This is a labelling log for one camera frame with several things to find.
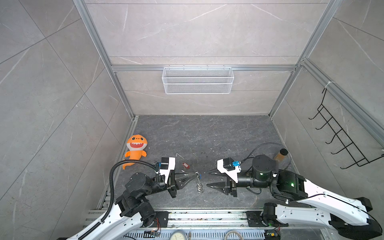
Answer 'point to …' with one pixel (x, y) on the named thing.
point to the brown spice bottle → (280, 157)
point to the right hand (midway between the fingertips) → (208, 176)
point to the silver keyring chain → (200, 187)
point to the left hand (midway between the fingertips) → (195, 173)
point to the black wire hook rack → (341, 138)
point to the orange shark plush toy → (135, 144)
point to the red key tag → (186, 165)
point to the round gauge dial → (178, 235)
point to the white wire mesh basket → (197, 80)
